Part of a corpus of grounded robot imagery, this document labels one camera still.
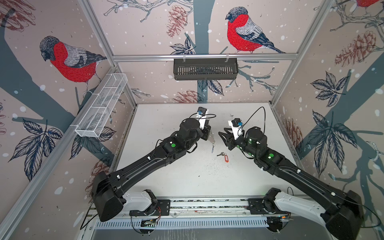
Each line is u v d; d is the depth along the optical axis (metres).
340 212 0.38
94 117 0.73
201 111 0.59
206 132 0.62
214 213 0.73
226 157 0.92
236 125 0.61
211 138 0.75
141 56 0.92
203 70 1.07
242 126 0.61
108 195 0.38
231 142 0.63
